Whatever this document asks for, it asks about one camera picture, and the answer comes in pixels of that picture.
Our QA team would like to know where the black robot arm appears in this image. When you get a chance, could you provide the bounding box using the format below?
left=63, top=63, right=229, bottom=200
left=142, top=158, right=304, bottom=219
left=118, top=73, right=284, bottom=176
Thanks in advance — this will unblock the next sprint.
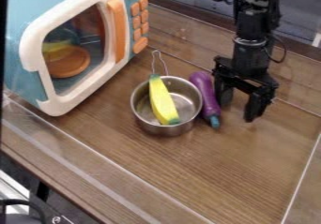
left=213, top=0, right=285, bottom=122

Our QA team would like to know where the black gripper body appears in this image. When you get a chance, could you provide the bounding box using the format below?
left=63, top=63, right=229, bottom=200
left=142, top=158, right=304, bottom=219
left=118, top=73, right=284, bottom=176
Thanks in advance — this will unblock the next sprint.
left=211, top=56, right=278, bottom=95

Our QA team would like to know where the orange plate inside microwave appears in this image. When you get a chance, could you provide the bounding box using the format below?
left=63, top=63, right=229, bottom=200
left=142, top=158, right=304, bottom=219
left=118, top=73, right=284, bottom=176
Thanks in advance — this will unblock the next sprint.
left=43, top=45, right=91, bottom=78

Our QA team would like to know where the yellow toy banana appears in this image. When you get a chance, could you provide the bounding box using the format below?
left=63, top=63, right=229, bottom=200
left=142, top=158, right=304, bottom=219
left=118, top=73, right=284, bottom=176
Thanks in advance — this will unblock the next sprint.
left=150, top=74, right=181, bottom=126

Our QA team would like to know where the black cable bottom left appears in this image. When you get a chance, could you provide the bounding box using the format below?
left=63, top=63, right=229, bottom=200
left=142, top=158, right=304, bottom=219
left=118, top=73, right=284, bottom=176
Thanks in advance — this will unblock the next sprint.
left=0, top=199, right=48, bottom=224

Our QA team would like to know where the silver metal pot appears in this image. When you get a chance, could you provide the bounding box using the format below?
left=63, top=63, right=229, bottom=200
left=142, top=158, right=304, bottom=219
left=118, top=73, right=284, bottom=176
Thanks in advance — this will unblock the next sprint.
left=130, top=50, right=203, bottom=137

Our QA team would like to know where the purple toy eggplant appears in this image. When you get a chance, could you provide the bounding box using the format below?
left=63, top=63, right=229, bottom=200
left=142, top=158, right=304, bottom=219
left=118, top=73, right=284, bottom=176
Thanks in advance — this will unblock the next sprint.
left=190, top=71, right=221, bottom=128

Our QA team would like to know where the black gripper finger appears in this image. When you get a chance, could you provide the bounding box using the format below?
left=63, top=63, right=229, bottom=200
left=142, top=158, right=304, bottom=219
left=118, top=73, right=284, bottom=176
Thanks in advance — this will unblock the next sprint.
left=243, top=92, right=274, bottom=122
left=214, top=76, right=233, bottom=107

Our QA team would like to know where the blue toy microwave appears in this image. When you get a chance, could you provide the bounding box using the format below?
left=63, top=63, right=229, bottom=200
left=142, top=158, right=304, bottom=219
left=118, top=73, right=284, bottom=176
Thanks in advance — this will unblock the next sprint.
left=4, top=0, right=150, bottom=116

